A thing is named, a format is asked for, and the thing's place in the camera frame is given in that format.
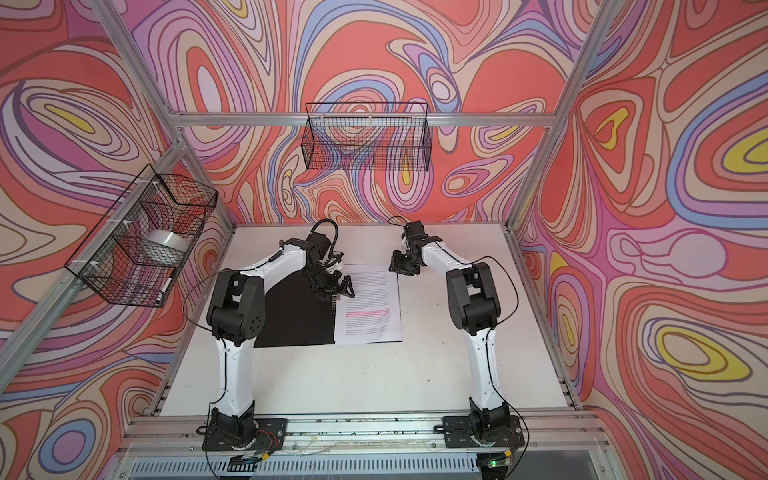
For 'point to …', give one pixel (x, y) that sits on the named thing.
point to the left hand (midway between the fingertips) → (345, 293)
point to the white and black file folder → (294, 315)
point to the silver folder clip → (333, 303)
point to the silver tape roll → (169, 238)
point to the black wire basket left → (139, 246)
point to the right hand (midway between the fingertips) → (396, 273)
